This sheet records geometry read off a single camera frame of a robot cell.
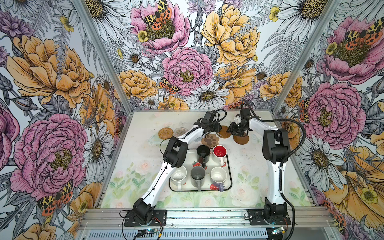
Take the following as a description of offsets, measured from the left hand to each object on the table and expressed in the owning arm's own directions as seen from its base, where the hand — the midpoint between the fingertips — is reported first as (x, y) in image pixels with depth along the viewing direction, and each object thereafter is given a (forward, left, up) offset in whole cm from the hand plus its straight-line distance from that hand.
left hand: (219, 130), depth 109 cm
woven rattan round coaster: (-1, +39, -1) cm, 39 cm away
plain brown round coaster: (-10, -13, +2) cm, 17 cm away
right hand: (-5, -6, +1) cm, 8 cm away
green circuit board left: (-58, +39, -1) cm, 70 cm away
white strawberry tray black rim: (-23, +20, -1) cm, 30 cm away
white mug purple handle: (-33, +5, +1) cm, 34 cm away
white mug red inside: (-18, +2, +1) cm, 18 cm away
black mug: (-20, +13, +3) cm, 24 cm away
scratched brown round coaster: (-2, -2, -1) cm, 3 cm away
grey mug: (-33, +16, +2) cm, 37 cm away
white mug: (-33, +27, 0) cm, 43 cm away
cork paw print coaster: (-8, +7, -1) cm, 10 cm away
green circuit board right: (-60, -21, -1) cm, 63 cm away
